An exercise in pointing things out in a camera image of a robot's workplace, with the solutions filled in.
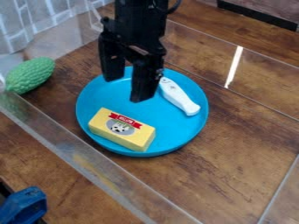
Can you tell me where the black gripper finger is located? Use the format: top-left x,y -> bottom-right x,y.
97,35 -> 125,81
129,55 -> 164,102

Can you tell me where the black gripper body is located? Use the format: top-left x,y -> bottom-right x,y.
99,0 -> 167,57

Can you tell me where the blue round tray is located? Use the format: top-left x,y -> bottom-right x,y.
76,67 -> 209,158

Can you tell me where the grey patterned curtain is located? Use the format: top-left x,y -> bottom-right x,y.
0,0 -> 115,55

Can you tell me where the yellow butter block toy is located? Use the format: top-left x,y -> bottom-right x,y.
88,108 -> 155,152

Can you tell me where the green bumpy gourd toy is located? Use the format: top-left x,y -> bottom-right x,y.
5,57 -> 55,95

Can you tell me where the clear acrylic front barrier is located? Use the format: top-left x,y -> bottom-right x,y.
0,92 -> 201,224

